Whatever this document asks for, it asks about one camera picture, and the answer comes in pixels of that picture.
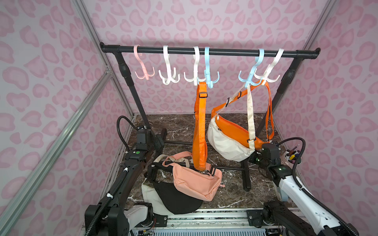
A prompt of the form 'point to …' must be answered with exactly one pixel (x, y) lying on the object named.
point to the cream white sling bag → (149, 192)
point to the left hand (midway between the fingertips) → (156, 138)
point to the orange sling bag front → (200, 147)
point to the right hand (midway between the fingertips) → (248, 151)
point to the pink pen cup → (291, 156)
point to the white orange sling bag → (229, 142)
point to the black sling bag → (176, 203)
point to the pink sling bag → (203, 185)
